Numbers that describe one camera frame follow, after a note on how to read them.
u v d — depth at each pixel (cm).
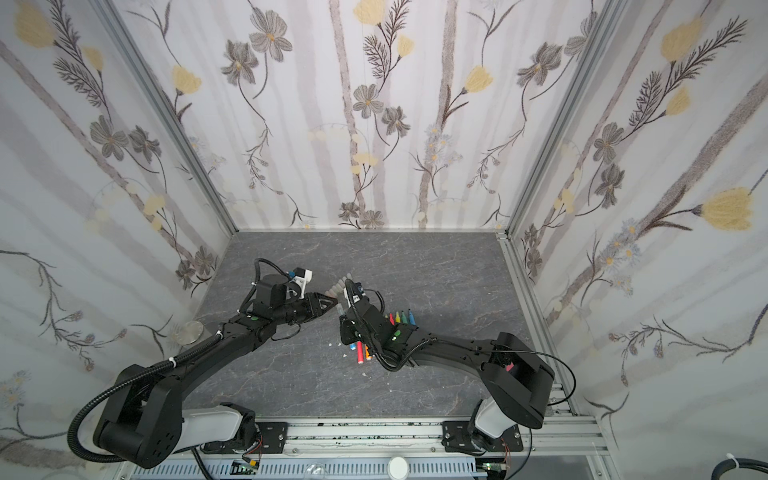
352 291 71
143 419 41
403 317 96
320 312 76
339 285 103
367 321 59
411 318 95
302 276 79
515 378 43
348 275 107
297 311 73
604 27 70
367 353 61
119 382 43
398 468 63
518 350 46
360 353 88
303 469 70
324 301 79
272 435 74
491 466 71
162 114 84
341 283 104
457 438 73
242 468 72
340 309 82
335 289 101
